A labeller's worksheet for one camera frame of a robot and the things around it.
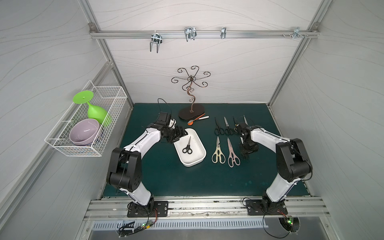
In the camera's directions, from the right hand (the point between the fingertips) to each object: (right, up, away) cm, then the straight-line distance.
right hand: (250, 149), depth 92 cm
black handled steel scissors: (-11, +11, +13) cm, 20 cm away
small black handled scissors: (-39, 0, +4) cm, 40 cm away
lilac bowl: (-82, +14, -30) cm, 88 cm away
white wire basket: (-80, +30, -12) cm, 87 cm away
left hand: (-41, +9, -4) cm, 42 cm away
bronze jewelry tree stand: (-36, +24, +23) cm, 49 cm away
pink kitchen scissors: (-12, -5, -1) cm, 13 cm away
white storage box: (-32, -1, +3) cm, 32 cm away
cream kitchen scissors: (-20, -3, +1) cm, 20 cm away
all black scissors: (-18, +11, +13) cm, 25 cm away
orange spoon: (-38, +17, +16) cm, 45 cm away
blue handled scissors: (+3, +16, +17) cm, 24 cm away
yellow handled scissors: (-12, +14, -10) cm, 21 cm away
